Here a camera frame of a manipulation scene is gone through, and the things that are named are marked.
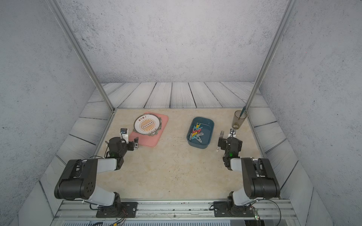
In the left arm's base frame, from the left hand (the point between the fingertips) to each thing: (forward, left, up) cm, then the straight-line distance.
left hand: (132, 136), depth 94 cm
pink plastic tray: (+3, -12, -8) cm, 15 cm away
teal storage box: (+7, -46, -7) cm, 47 cm away
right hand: (-2, -65, 0) cm, 65 cm away
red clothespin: (+8, -44, -6) cm, 45 cm away
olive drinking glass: (+11, -73, -1) cm, 74 cm away
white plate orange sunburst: (+15, -6, -6) cm, 17 cm away
